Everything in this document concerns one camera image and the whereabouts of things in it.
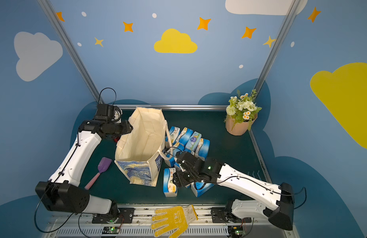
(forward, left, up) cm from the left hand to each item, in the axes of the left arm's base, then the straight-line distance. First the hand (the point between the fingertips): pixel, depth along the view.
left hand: (131, 126), depth 79 cm
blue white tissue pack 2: (+5, -28, -17) cm, 33 cm away
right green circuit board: (-44, -55, -25) cm, 75 cm away
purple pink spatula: (-12, +21, -24) cm, 35 cm away
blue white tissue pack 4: (-2, -24, -17) cm, 30 cm away
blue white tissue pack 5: (-27, -22, -17) cm, 39 cm away
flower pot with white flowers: (+11, -62, +2) cm, 63 cm away
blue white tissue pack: (+9, -22, -17) cm, 29 cm away
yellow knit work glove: (-40, -27, -24) cm, 54 cm away
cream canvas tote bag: (-4, 0, -21) cm, 22 cm away
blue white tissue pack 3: (-3, -41, -17) cm, 44 cm away
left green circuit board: (-45, +5, -25) cm, 52 cm away
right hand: (-24, -28, -8) cm, 38 cm away
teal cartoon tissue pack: (+2, -34, -16) cm, 38 cm away
